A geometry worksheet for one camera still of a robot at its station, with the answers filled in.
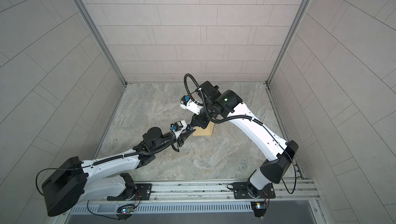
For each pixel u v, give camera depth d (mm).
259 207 682
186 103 579
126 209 643
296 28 863
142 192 708
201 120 588
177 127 589
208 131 916
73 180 399
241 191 708
